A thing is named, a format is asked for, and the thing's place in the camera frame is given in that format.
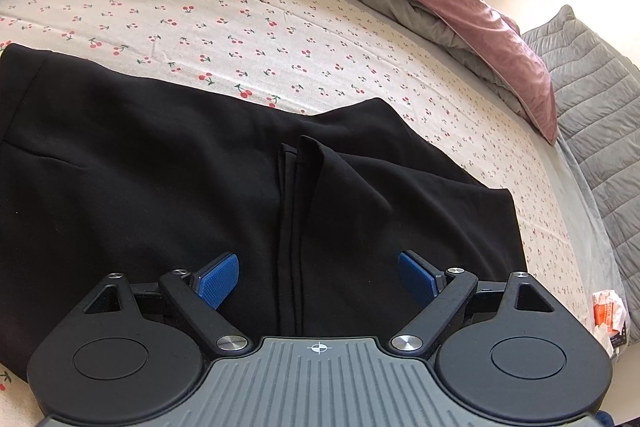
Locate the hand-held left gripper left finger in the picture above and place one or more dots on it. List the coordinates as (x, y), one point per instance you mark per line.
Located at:
(218, 279)

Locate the grey quilted blanket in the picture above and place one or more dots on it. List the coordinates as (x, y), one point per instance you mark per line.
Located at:
(595, 87)

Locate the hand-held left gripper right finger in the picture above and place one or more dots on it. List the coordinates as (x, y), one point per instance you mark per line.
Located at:
(417, 277)

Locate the orange and white packet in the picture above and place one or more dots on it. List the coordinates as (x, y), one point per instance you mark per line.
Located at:
(609, 314)

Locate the cherry print bed sheet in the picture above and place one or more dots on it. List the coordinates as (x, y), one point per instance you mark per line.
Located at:
(250, 7)

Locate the black pants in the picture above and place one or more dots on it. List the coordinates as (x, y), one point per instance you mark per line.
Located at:
(150, 182)

